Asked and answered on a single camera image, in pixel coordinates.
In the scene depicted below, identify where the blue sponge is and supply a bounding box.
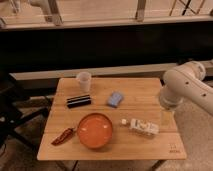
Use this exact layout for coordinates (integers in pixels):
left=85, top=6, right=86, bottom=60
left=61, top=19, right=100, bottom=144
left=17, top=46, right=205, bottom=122
left=107, top=92, right=124, bottom=108

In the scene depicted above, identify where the black rectangular box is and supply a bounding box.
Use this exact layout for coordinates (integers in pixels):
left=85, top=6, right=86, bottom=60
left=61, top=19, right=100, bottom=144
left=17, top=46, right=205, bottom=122
left=67, top=95, right=91, bottom=108

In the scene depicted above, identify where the wooden folding table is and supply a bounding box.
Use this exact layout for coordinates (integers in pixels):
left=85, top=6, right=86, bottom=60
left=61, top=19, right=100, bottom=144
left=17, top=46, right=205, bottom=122
left=37, top=78, right=186, bottom=160

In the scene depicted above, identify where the white plastic cup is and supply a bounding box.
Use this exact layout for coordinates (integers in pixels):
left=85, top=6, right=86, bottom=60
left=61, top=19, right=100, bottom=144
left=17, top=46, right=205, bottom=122
left=76, top=72, right=92, bottom=92

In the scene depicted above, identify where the small white cube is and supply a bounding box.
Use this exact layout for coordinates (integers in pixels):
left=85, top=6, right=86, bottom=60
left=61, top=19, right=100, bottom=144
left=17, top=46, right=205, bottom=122
left=121, top=119, right=127, bottom=125

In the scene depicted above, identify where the orange bowl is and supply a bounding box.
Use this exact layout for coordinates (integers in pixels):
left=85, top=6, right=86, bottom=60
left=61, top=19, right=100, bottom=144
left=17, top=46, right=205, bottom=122
left=77, top=113, right=113, bottom=149

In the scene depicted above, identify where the red chili pepper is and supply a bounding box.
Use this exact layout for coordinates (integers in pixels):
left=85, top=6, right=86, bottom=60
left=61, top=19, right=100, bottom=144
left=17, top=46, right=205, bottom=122
left=51, top=128, right=75, bottom=146

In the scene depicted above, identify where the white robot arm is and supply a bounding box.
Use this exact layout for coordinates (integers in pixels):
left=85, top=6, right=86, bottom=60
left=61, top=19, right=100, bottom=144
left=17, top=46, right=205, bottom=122
left=158, top=61, right=213, bottom=117

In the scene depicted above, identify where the black chair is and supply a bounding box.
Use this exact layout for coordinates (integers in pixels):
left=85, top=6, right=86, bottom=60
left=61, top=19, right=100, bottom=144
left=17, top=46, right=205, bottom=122
left=0, top=71, right=49, bottom=150

